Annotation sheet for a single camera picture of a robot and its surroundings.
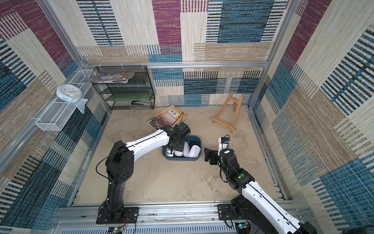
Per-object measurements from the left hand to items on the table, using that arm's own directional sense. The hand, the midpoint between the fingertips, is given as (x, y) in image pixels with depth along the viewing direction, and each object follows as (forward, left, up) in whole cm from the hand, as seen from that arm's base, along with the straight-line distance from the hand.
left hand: (175, 145), depth 92 cm
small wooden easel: (+23, -29, -1) cm, 37 cm away
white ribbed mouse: (-3, -12, -2) cm, 13 cm away
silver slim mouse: (-3, +5, -2) cm, 6 cm away
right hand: (-7, -21, +9) cm, 24 cm away
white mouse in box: (-4, -2, -3) cm, 5 cm away
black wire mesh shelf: (+41, +30, +8) cm, 52 cm away
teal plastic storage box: (-5, -7, +15) cm, 17 cm away
